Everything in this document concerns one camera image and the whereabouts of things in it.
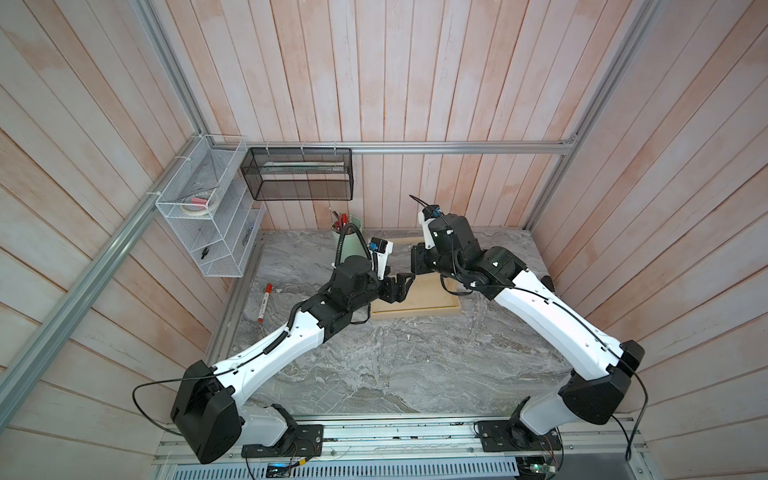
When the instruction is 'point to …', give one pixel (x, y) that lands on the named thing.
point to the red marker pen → (268, 291)
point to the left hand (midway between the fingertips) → (401, 276)
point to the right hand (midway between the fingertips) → (409, 250)
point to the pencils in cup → (342, 220)
